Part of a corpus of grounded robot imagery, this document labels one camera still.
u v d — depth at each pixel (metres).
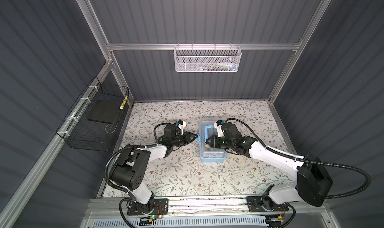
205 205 0.75
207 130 0.89
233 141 0.63
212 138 0.77
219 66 0.92
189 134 0.83
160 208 0.72
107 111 0.77
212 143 0.72
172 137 0.75
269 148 0.53
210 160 0.88
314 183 0.42
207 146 0.84
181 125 0.85
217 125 0.77
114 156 0.44
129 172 0.47
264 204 0.67
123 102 0.81
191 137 0.85
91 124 0.72
